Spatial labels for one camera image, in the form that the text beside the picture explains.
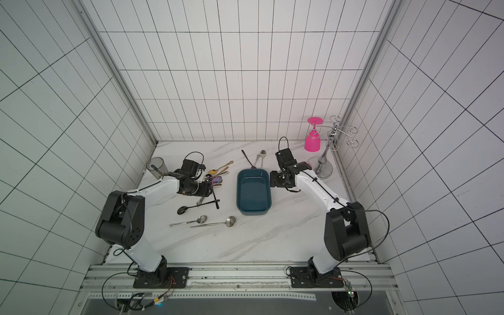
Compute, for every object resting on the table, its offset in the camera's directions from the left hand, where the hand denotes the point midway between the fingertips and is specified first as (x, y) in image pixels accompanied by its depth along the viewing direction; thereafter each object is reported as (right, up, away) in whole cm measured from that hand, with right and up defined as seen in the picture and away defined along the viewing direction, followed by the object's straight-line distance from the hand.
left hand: (204, 193), depth 94 cm
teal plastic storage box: (+25, +1, +2) cm, 25 cm away
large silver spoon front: (+14, -11, -8) cm, 19 cm away
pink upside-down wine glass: (+55, +26, +4) cm, 61 cm away
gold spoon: (+8, +11, +13) cm, 19 cm away
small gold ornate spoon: (+2, +10, +11) cm, 15 cm away
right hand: (+31, +7, -5) cm, 33 cm away
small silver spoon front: (+1, -10, -8) cm, 13 cm away
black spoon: (-10, -8, -2) cm, 13 cm away
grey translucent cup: (-22, +14, -4) cm, 26 cm away
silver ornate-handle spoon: (+30, +20, +20) cm, 41 cm away
